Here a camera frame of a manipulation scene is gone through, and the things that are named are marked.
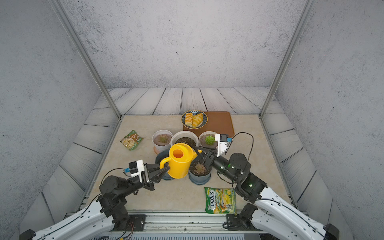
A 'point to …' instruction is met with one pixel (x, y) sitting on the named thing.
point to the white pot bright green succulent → (207, 139)
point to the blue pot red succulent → (162, 155)
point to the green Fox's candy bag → (220, 201)
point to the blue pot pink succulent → (199, 174)
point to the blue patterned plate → (195, 112)
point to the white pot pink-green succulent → (161, 139)
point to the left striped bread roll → (188, 119)
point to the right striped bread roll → (197, 119)
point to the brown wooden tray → (218, 122)
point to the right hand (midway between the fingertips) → (196, 150)
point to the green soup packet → (131, 140)
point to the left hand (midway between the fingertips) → (167, 169)
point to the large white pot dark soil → (184, 137)
